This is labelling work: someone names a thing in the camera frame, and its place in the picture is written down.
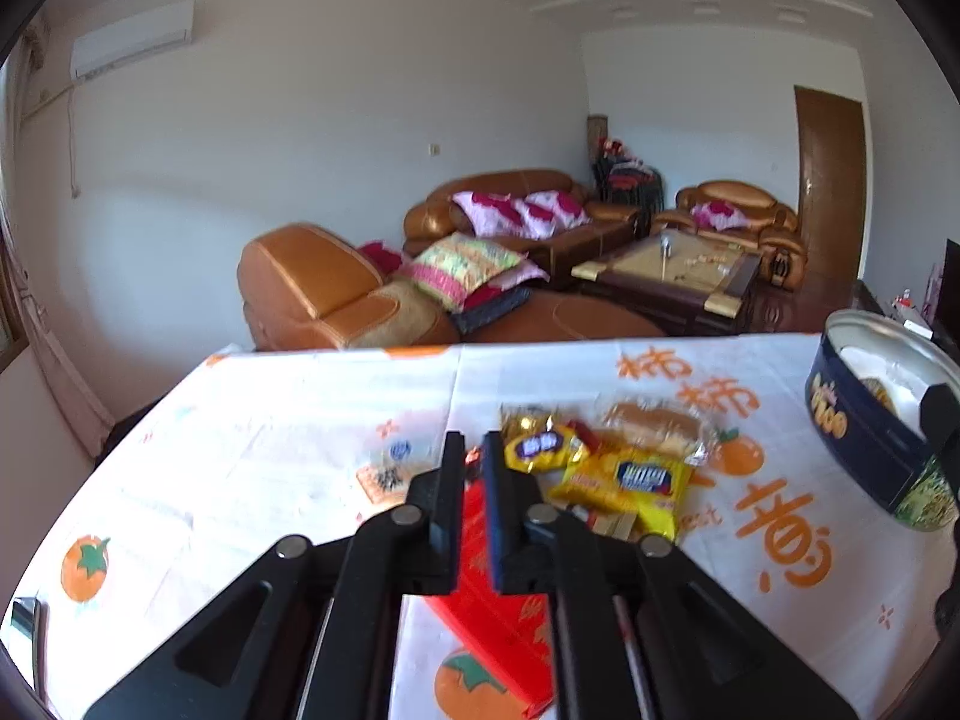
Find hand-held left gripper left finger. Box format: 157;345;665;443
84;431;466;720

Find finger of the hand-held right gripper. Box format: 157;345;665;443
919;382;960;460

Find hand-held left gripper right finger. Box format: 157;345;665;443
480;431;860;720

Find white packet with orange label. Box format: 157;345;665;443
356;435;421;507

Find round metal cookie tin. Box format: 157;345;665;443
805;307;960;533

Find large red snack packet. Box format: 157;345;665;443
424;476;560;717

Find gold yellow label candy packet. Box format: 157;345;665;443
501;405;593;475

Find yellow biscuit packet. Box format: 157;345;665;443
547;446;695;545

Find tan wafer packet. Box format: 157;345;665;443
574;506;646;541

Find black television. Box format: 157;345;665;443
941;238;960;332

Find clear bread packet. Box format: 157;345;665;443
596;397;713;466

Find white orange printed tablecloth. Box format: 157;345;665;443
15;330;960;720

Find brown seat cushion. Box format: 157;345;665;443
349;281;459;350

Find folded dark blankets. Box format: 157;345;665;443
450;281;538;335

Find yellow green floral pillow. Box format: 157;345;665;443
401;232;552;313

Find brown wooden door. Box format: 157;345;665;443
793;85;869;287

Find dark red pillow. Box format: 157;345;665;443
358;240;406;275

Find brown leather chaise sofa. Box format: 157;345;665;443
238;223;668;352

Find dark wooden coffee table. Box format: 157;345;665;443
570;231;764;337

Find brown leather three-seat sofa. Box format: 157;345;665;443
403;169;650;282

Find pink floral pillow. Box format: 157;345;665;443
690;200;751;233
521;190;593;238
450;190;526;238

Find small brown leather armchair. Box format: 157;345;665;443
651;180;809;292

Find stack of black chairs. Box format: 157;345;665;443
591;154;666;215

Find dark flat device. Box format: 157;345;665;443
2;596;47;691

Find white air conditioner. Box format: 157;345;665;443
70;0;194;81

